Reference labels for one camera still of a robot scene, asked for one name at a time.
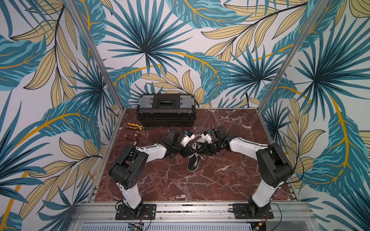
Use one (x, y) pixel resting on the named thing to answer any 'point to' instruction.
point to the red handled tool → (135, 136)
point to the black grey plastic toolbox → (166, 110)
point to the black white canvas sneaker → (196, 156)
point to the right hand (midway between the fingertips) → (198, 152)
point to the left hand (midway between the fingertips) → (194, 152)
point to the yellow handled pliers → (139, 126)
